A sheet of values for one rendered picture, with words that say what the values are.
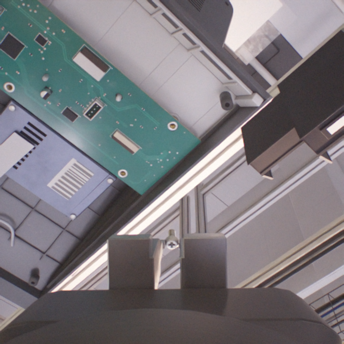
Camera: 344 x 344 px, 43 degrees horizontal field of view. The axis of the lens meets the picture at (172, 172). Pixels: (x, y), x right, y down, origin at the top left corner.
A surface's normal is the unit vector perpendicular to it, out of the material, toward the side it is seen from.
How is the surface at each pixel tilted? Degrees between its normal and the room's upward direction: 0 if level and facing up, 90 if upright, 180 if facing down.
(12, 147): 90
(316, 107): 177
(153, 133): 90
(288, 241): 180
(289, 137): 93
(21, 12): 90
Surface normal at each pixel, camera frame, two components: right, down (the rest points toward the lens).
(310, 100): -0.73, -0.61
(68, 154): 0.00, 0.53
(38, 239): 0.27, 0.24
